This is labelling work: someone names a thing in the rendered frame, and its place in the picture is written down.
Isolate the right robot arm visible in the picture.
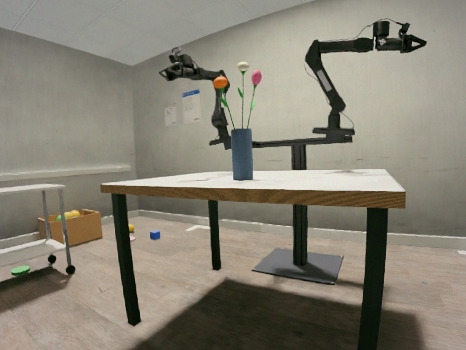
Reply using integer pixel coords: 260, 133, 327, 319
168, 53, 231, 143

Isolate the blue-grey hollow cylinder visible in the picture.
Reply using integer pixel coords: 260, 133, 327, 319
231, 128, 253, 181

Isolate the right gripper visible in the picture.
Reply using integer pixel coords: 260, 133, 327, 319
159, 55, 188, 81

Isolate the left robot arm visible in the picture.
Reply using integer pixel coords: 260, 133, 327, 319
305, 21, 390, 131

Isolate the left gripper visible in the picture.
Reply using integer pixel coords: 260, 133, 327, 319
388, 23, 427, 54

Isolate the pink tulip with green stem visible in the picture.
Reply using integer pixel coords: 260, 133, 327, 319
249, 70, 262, 116

